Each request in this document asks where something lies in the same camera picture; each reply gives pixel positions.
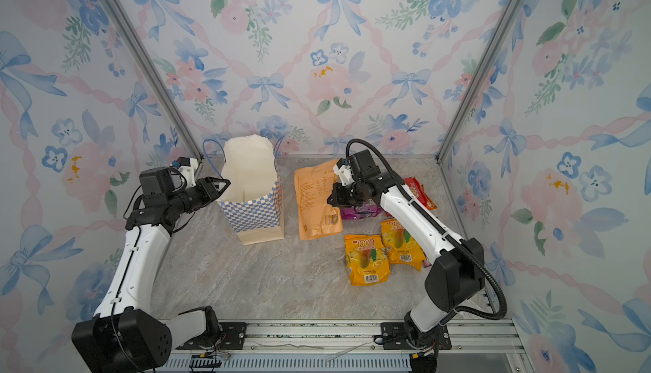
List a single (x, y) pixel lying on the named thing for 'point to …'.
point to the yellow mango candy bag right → (403, 247)
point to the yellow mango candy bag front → (367, 258)
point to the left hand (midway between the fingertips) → (227, 183)
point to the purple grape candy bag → (367, 208)
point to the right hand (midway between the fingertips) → (329, 200)
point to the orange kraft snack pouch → (317, 218)
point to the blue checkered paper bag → (252, 201)
